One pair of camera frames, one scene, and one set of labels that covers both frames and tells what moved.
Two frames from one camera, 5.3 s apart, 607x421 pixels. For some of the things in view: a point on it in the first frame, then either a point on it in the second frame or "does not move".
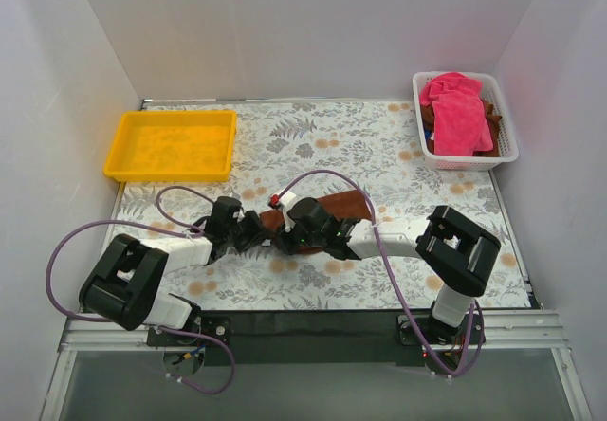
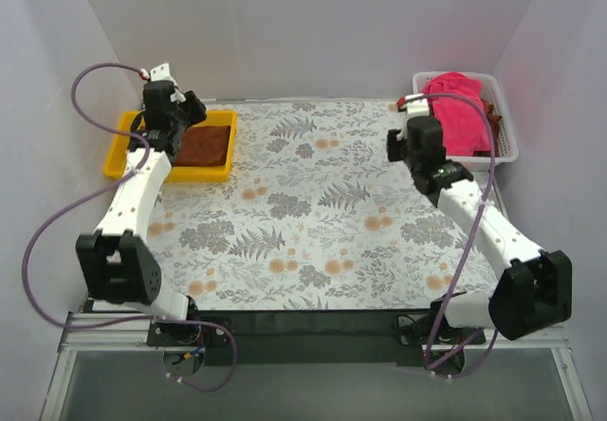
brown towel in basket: (491, 121) does not move
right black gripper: (285, 240) → (394, 144)
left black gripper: (249, 227) → (193, 108)
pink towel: (459, 124) does not move
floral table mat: (369, 152) does not move
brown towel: (350, 205) → (202, 146)
